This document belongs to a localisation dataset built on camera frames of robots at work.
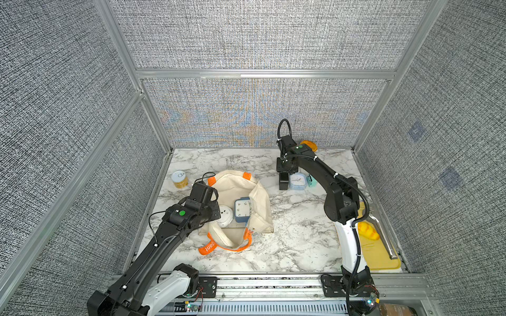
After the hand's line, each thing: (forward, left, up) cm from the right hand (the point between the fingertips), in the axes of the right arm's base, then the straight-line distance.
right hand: (282, 163), depth 98 cm
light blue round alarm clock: (-5, -9, -9) cm, 14 cm away
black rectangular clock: (-8, -1, -3) cm, 9 cm away
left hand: (-27, +28, +5) cm, 39 cm away
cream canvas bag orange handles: (-14, +24, +2) cm, 27 cm away
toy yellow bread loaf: (-31, -35, -8) cm, 47 cm away
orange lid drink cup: (+16, -19, -4) cm, 25 cm away
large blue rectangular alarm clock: (-23, +19, -5) cm, 30 cm away
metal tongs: (-40, -42, -9) cm, 59 cm away
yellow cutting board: (-40, -38, -13) cm, 56 cm away
